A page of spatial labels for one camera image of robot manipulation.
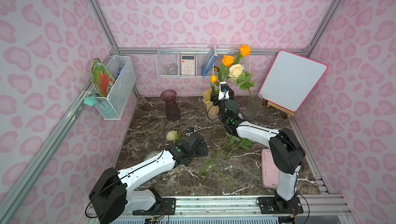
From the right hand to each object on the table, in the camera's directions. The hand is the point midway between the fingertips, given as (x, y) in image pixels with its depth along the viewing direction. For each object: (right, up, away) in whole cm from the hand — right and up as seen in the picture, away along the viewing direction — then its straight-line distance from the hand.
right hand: (218, 86), depth 82 cm
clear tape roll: (-28, +12, +13) cm, 33 cm away
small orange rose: (-3, +4, -1) cm, 4 cm away
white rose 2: (+10, -33, +12) cm, 37 cm away
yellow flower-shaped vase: (-3, -13, +11) cm, 18 cm away
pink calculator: (-17, +15, +13) cm, 27 cm away
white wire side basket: (-51, -11, -9) cm, 53 cm away
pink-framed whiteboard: (+44, +5, +8) cm, 45 cm away
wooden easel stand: (+51, -15, +25) cm, 58 cm away
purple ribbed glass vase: (-29, -14, +26) cm, 42 cm away
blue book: (-5, +15, +6) cm, 16 cm away
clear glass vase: (+24, -10, +17) cm, 31 cm away
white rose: (+1, -39, +8) cm, 40 cm away
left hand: (-9, -32, 0) cm, 33 cm away
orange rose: (+4, +9, +2) cm, 10 cm away
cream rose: (-27, -28, +12) cm, 41 cm away
